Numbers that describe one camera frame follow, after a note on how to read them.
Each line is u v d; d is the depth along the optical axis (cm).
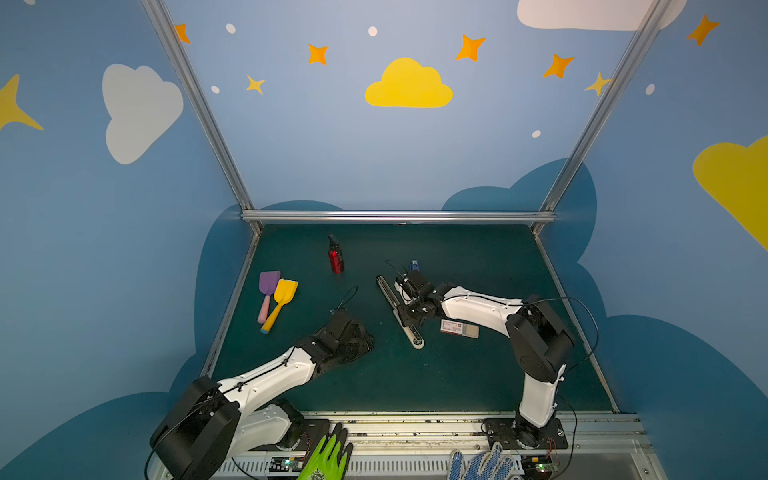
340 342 65
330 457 70
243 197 112
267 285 101
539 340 49
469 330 93
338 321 66
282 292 101
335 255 101
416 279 75
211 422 41
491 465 70
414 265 105
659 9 69
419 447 73
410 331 91
